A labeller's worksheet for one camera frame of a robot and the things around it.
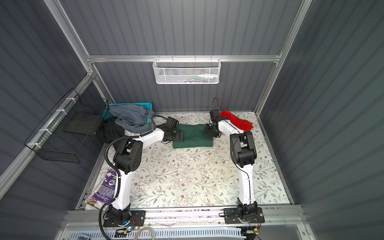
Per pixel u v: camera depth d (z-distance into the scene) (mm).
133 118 1090
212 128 809
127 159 580
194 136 1039
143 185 828
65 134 722
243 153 595
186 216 755
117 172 579
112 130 939
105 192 804
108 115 1014
